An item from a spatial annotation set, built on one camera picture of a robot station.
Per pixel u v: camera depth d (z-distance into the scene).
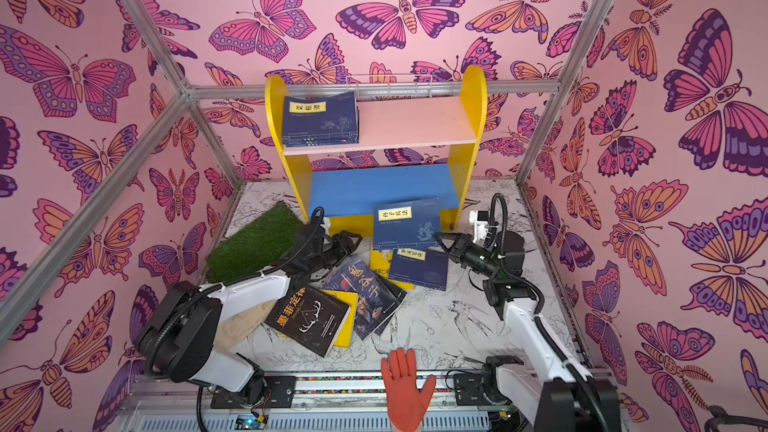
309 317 0.83
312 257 0.70
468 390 0.73
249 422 0.72
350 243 0.81
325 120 0.75
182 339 0.44
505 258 0.58
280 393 0.73
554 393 0.39
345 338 0.81
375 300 0.85
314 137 0.72
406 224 0.80
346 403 0.73
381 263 0.95
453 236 0.73
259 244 1.00
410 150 1.13
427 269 0.94
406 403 0.73
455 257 0.68
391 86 0.92
